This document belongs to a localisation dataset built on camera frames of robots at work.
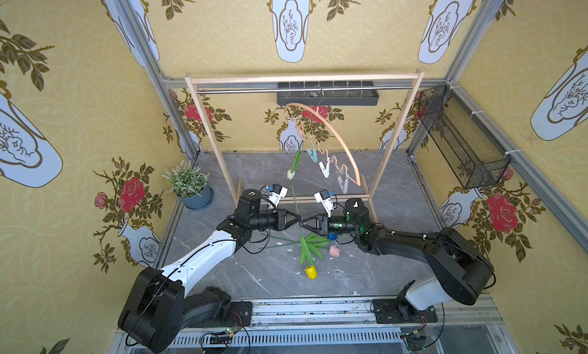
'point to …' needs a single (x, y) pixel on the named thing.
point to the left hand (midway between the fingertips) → (302, 219)
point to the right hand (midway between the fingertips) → (301, 230)
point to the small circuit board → (225, 339)
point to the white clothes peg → (325, 170)
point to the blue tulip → (314, 238)
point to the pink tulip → (333, 250)
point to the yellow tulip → (311, 270)
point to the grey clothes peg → (343, 185)
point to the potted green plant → (190, 185)
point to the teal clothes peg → (313, 155)
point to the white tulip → (292, 172)
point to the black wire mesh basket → (473, 154)
